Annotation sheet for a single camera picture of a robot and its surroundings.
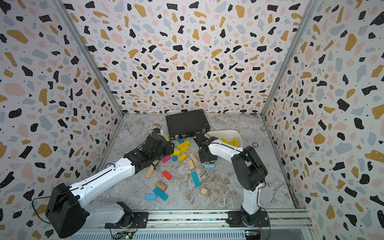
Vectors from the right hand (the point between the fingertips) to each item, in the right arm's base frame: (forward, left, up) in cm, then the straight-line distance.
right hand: (206, 158), depth 94 cm
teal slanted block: (-12, +6, -2) cm, 14 cm away
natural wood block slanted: (+1, +8, -2) cm, 9 cm away
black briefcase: (+24, +16, +5) cm, 29 cm away
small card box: (+27, +39, 0) cm, 47 cm away
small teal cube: (+1, +21, -2) cm, 21 cm away
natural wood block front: (-18, +25, 0) cm, 31 cm away
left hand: (-1, +18, +17) cm, 24 cm away
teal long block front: (-22, +25, -2) cm, 33 cm away
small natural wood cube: (-20, +1, -1) cm, 20 cm away
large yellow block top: (+13, +14, 0) cm, 19 cm away
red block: (-10, +24, -3) cm, 26 cm away
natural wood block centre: (-5, +9, +1) cm, 11 cm away
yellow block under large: (+9, +15, 0) cm, 18 cm away
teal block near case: (+13, +17, +1) cm, 22 cm away
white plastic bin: (+18, -17, -2) cm, 25 cm away
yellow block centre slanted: (+2, +16, -2) cm, 16 cm away
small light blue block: (-23, +30, 0) cm, 38 cm away
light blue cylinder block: (-5, -2, +1) cm, 6 cm away
